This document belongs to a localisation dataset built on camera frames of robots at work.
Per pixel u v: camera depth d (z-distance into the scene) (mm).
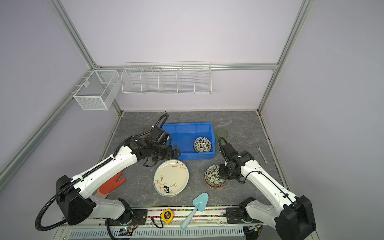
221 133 976
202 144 964
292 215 383
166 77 981
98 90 964
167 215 725
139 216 738
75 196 386
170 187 807
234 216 709
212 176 826
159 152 631
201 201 776
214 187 777
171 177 845
